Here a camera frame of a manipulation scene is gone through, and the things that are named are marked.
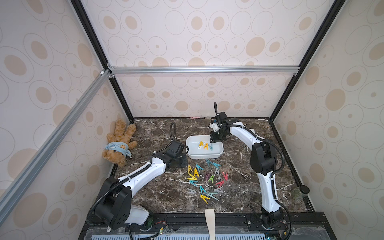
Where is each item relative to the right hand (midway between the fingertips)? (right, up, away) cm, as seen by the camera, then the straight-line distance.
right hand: (217, 139), depth 99 cm
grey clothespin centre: (-1, -20, -10) cm, 22 cm away
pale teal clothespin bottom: (-6, -30, -18) cm, 35 cm away
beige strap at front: (-7, -39, -23) cm, 46 cm away
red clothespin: (0, -25, -14) cm, 28 cm away
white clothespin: (-8, -3, +4) cm, 10 cm away
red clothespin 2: (+4, -22, -12) cm, 25 cm away
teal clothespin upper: (-12, -17, -7) cm, 22 cm away
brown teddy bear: (-62, -2, -6) cm, 62 cm away
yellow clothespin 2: (-11, -3, +3) cm, 12 cm away
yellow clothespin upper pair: (-14, -19, -10) cm, 26 cm away
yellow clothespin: (-7, -5, +3) cm, 9 cm away
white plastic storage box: (-11, -6, +2) cm, 12 cm away
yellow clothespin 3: (-16, -22, -12) cm, 30 cm away
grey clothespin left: (-17, -29, -16) cm, 37 cm away
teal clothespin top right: (-2, -16, -5) cm, 17 cm away
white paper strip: (+29, +6, +13) cm, 32 cm away
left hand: (-18, -12, -14) cm, 26 cm away
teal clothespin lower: (-11, -27, -16) cm, 34 cm away
